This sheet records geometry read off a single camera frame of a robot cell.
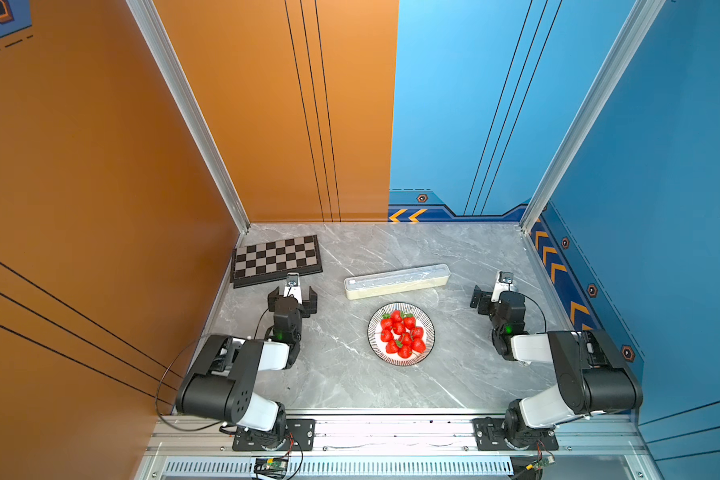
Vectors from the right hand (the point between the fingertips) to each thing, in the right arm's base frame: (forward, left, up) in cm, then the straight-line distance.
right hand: (492, 288), depth 94 cm
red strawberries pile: (-15, +29, -3) cm, 33 cm away
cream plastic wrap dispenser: (+2, +37, 0) cm, 37 cm away
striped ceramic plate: (-9, +23, -4) cm, 25 cm away
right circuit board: (-45, -2, -6) cm, 45 cm away
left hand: (-1, +62, +3) cm, 62 cm away
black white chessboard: (+13, +74, -2) cm, 75 cm away
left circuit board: (-46, +63, -9) cm, 78 cm away
